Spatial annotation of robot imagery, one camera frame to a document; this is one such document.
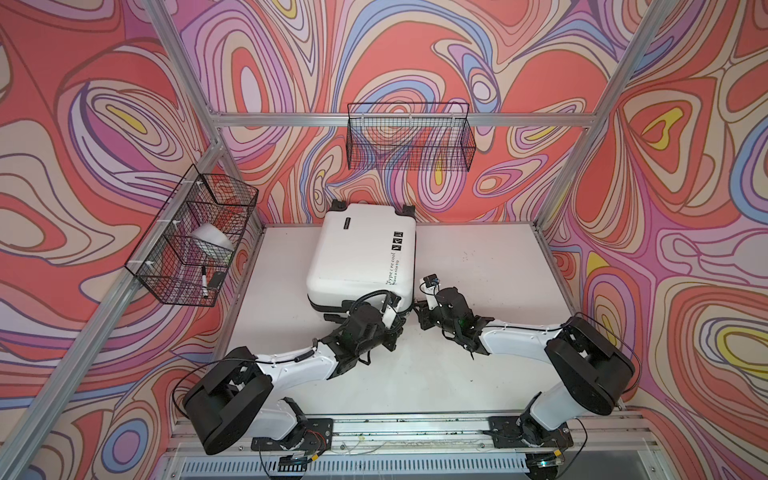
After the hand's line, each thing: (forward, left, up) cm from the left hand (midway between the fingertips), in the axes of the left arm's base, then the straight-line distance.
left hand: (408, 320), depth 82 cm
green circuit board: (-31, +29, -10) cm, 44 cm away
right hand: (+6, -3, -5) cm, 9 cm away
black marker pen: (+3, +51, +15) cm, 53 cm away
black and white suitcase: (+19, +15, +10) cm, 26 cm away
